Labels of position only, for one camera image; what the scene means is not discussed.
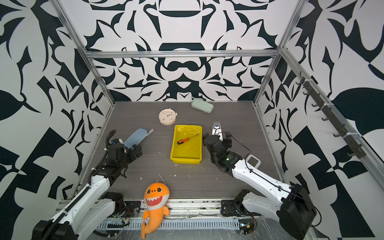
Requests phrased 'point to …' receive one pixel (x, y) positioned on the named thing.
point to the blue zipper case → (136, 137)
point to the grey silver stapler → (217, 130)
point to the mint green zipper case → (202, 105)
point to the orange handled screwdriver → (182, 141)
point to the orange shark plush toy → (156, 196)
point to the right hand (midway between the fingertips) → (217, 132)
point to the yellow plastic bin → (190, 152)
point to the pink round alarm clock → (167, 116)
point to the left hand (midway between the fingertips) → (135, 148)
